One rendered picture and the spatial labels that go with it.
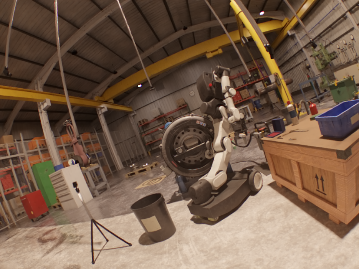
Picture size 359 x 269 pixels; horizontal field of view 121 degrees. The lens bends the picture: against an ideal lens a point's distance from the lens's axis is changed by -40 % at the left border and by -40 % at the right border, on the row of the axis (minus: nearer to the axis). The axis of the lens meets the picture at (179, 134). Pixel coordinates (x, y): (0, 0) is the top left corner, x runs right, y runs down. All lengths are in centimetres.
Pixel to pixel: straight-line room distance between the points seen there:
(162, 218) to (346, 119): 143
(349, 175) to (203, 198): 108
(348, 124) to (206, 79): 142
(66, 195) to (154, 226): 396
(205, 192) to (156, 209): 42
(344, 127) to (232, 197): 101
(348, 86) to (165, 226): 402
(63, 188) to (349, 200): 533
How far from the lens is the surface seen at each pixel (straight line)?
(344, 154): 85
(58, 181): 523
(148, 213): 142
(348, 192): 95
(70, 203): 523
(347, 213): 102
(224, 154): 167
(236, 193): 151
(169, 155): 202
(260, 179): 176
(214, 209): 141
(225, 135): 175
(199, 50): 1373
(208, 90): 179
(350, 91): 413
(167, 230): 153
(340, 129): 95
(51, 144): 970
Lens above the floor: 79
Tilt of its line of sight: level
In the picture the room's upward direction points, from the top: 22 degrees counter-clockwise
